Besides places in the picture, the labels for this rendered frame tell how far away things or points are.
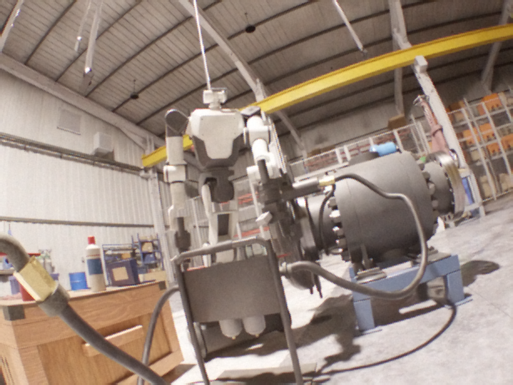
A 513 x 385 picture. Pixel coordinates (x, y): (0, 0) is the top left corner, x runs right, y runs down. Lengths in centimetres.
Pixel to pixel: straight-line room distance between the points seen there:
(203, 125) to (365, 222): 95
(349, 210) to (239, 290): 74
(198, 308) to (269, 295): 27
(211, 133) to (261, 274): 75
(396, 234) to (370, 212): 20
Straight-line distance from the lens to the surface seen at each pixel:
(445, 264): 143
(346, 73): 1002
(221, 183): 140
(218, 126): 138
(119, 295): 116
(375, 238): 149
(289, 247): 138
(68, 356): 103
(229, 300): 98
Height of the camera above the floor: 51
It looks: 12 degrees up
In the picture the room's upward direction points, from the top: 13 degrees counter-clockwise
